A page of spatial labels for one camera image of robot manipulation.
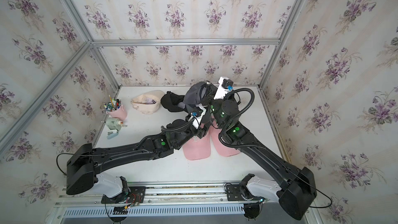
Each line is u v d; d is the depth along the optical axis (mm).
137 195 721
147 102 1097
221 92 553
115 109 949
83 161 458
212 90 599
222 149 913
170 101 947
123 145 488
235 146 506
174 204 721
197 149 868
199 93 765
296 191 377
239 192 662
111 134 928
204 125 623
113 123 904
